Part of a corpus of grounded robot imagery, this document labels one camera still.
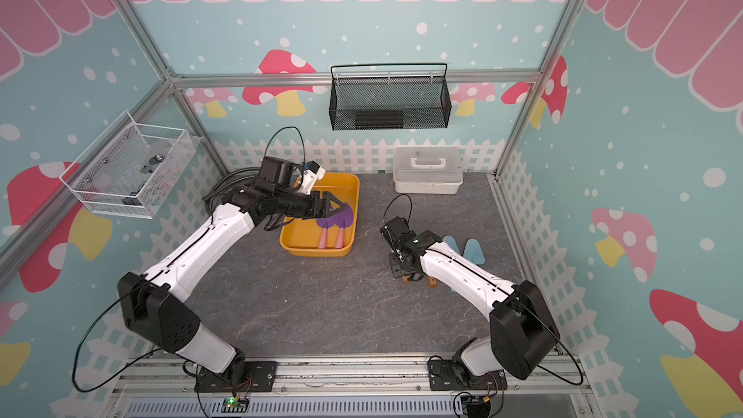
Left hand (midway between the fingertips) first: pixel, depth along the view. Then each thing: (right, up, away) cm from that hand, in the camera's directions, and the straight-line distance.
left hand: (336, 212), depth 77 cm
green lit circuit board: (-25, -49, -5) cm, 55 cm away
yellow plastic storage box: (-16, -9, +21) cm, 28 cm away
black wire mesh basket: (+15, +39, +21) cm, 47 cm away
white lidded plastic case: (+30, +15, +29) cm, 44 cm away
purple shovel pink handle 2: (-2, -4, +27) cm, 28 cm away
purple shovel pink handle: (-8, -5, +26) cm, 28 cm away
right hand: (+19, -16, +8) cm, 26 cm away
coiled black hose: (-54, +5, +38) cm, 66 cm away
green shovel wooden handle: (+28, -22, +11) cm, 37 cm away
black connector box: (+36, -48, -6) cm, 61 cm away
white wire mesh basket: (-56, +12, +1) cm, 57 cm away
